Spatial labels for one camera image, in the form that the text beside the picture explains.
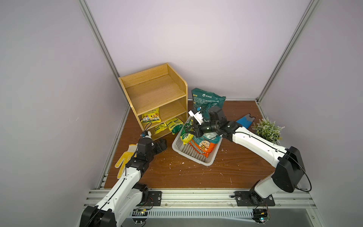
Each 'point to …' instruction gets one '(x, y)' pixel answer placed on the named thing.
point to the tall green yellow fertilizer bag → (203, 100)
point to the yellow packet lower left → (160, 127)
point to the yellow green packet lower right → (175, 125)
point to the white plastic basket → (189, 152)
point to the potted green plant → (269, 129)
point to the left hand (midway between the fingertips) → (162, 141)
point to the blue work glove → (246, 121)
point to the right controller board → (261, 215)
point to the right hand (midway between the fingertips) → (186, 127)
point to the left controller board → (139, 215)
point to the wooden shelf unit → (159, 96)
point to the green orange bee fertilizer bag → (206, 144)
